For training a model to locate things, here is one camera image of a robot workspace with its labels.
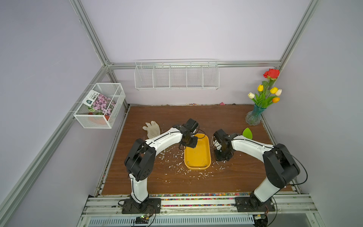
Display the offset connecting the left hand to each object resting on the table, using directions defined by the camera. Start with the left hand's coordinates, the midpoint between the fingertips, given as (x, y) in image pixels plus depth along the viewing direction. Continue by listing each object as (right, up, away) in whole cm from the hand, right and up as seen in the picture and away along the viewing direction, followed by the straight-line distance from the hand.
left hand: (193, 144), depth 89 cm
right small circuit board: (+34, -36, -16) cm, 53 cm away
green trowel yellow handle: (+40, +5, +14) cm, 43 cm away
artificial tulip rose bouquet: (+49, +32, +2) cm, 58 cm away
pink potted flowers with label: (-50, +24, -15) cm, 58 cm away
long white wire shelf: (-11, +48, +11) cm, 50 cm away
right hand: (+16, -9, +1) cm, 18 cm away
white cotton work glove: (-29, +8, +16) cm, 34 cm away
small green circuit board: (-27, -35, -17) cm, 48 cm away
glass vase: (+45, +17, +14) cm, 50 cm away
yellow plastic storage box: (+4, -9, +3) cm, 10 cm away
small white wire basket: (-50, +33, -4) cm, 60 cm away
